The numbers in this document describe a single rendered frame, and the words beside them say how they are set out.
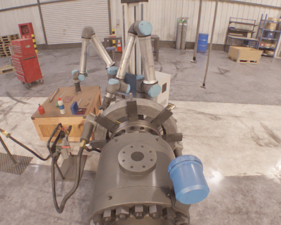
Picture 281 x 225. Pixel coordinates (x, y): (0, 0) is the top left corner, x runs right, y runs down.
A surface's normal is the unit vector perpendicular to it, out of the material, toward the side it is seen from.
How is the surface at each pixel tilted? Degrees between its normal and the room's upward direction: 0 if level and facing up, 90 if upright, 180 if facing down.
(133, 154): 0
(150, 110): 90
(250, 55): 90
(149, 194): 10
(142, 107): 90
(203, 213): 0
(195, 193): 90
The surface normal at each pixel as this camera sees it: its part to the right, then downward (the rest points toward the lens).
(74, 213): 0.00, -0.85
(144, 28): 0.46, 0.36
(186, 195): 0.04, 0.53
